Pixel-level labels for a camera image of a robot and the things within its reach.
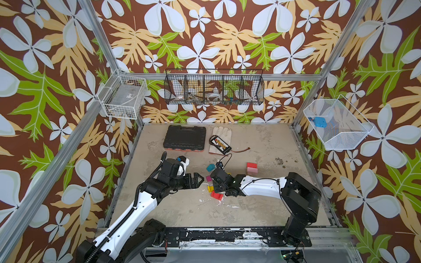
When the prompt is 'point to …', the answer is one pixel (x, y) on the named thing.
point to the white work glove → (224, 134)
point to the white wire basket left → (123, 96)
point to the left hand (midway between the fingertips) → (196, 177)
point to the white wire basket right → (346, 126)
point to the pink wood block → (251, 171)
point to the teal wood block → (211, 167)
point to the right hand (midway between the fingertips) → (214, 183)
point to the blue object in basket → (319, 121)
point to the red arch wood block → (216, 195)
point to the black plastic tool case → (185, 138)
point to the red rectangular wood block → (251, 165)
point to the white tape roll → (214, 96)
